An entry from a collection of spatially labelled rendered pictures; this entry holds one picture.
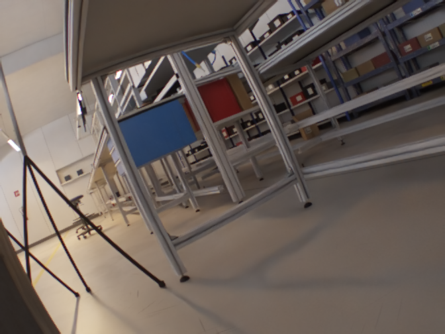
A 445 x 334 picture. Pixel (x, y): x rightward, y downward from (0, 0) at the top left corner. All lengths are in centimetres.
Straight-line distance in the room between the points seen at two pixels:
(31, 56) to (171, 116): 455
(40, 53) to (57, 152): 619
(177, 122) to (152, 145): 26
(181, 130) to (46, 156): 997
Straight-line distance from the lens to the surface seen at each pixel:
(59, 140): 1229
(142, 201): 135
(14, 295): 72
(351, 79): 509
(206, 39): 163
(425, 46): 432
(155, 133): 249
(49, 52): 664
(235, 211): 147
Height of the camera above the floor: 44
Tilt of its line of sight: 1 degrees down
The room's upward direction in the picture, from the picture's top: 24 degrees counter-clockwise
